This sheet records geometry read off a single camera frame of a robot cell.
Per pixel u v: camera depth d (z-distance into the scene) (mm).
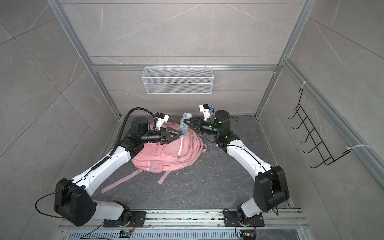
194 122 685
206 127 665
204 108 700
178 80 1005
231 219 728
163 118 687
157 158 858
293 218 749
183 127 710
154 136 642
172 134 689
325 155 619
